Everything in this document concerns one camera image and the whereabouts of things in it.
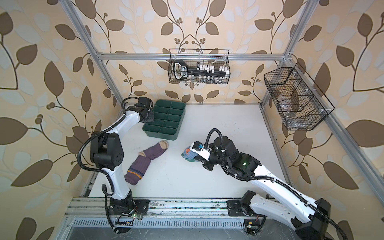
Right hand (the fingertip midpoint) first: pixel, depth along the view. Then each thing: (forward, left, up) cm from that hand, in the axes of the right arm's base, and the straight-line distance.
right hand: (196, 155), depth 69 cm
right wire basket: (+20, -53, +12) cm, 57 cm away
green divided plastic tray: (+39, +20, -17) cm, 47 cm away
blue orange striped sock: (-3, +3, +5) cm, 7 cm away
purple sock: (+6, +34, -22) cm, 41 cm away
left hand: (+33, +32, -8) cm, 46 cm away
